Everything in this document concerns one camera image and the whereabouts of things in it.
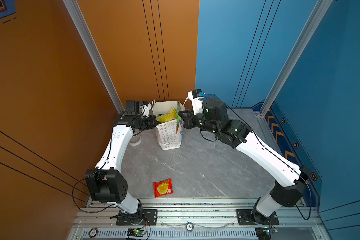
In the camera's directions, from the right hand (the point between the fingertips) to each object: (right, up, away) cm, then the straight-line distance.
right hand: (177, 113), depth 63 cm
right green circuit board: (+43, -55, +7) cm, 70 cm away
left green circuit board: (-20, -57, +8) cm, 61 cm away
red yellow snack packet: (-9, -40, +20) cm, 46 cm away
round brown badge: (-40, -56, +7) cm, 69 cm away
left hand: (-12, -3, +19) cm, 23 cm away
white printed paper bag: (-8, -13, +27) cm, 31 cm away
